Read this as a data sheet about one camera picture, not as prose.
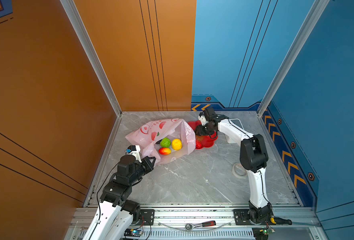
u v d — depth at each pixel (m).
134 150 0.67
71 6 0.69
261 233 0.70
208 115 0.81
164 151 0.94
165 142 0.96
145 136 0.88
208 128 0.84
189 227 0.69
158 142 0.79
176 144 0.94
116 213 0.48
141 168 0.62
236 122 1.06
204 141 1.02
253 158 0.56
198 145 0.95
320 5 0.69
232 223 0.73
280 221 0.71
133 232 0.71
